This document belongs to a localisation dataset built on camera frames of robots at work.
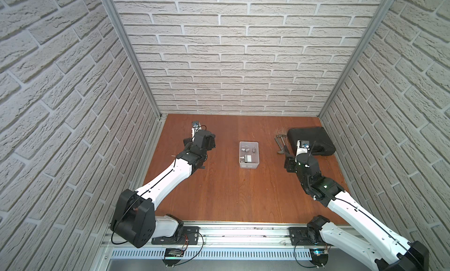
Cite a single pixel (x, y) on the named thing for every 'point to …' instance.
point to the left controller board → (173, 253)
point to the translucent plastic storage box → (249, 155)
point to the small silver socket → (246, 150)
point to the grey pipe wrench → (282, 151)
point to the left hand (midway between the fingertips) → (203, 133)
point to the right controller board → (319, 256)
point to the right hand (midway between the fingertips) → (295, 154)
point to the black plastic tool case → (323, 146)
